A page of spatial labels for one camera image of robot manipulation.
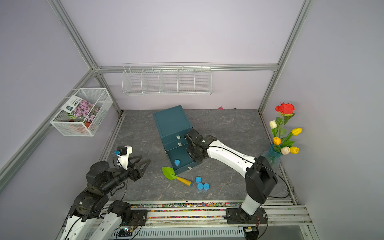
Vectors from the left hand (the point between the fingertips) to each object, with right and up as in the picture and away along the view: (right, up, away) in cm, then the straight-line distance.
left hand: (146, 160), depth 68 cm
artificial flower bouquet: (+67, +10, +10) cm, 69 cm away
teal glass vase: (+64, -1, +13) cm, 66 cm away
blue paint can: (+11, -7, +21) cm, 25 cm away
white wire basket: (-41, +16, +6) cm, 44 cm away
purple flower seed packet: (-34, +24, +6) cm, 42 cm away
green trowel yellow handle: (+7, -13, +21) cm, 25 cm away
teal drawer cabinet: (+10, +16, +15) cm, 24 cm away
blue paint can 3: (+25, -18, +13) cm, 33 cm away
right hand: (+18, 0, +16) cm, 24 cm away
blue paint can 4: (+29, -18, +13) cm, 36 cm away
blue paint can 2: (+24, -15, +15) cm, 32 cm away
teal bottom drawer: (+13, -5, +23) cm, 27 cm away
